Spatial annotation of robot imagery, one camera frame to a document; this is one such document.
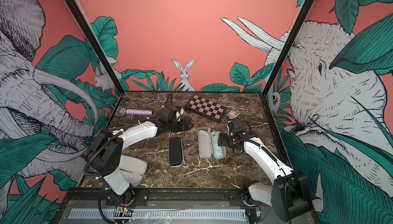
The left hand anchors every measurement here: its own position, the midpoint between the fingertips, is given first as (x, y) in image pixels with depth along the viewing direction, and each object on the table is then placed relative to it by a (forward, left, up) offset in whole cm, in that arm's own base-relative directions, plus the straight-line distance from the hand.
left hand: (191, 124), depth 89 cm
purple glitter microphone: (+16, +36, -8) cm, 41 cm away
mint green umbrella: (-15, -16, -7) cm, 23 cm away
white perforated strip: (-42, +17, -11) cm, 47 cm away
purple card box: (+14, -30, -10) cm, 34 cm away
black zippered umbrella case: (-13, +9, -8) cm, 18 cm away
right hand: (-10, -18, -2) cm, 20 cm away
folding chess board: (+19, -11, -8) cm, 23 cm away
